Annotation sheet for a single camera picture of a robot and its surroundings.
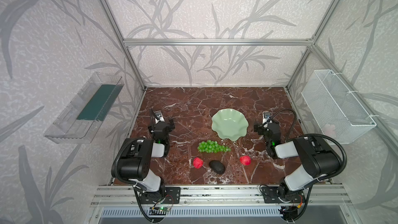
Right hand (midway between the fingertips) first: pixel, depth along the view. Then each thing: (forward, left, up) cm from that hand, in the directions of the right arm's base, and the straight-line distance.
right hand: (265, 115), depth 95 cm
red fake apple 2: (-26, +15, -3) cm, 31 cm away
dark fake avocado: (-29, +31, -3) cm, 43 cm away
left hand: (0, +63, +2) cm, 63 cm away
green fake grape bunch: (-19, +33, -2) cm, 38 cm away
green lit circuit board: (-47, +56, -7) cm, 73 cm away
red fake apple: (-28, +41, -2) cm, 49 cm away
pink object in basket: (-17, -23, +13) cm, 32 cm away
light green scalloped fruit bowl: (-2, +22, -6) cm, 23 cm away
